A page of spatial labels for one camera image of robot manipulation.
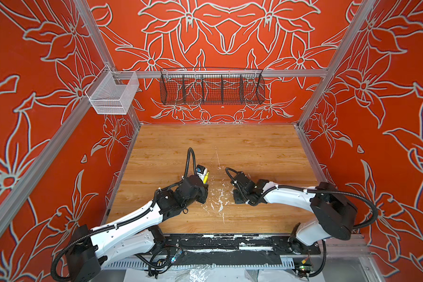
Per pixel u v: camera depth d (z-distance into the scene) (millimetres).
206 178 743
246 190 669
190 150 583
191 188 571
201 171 664
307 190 481
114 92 953
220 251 727
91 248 401
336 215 437
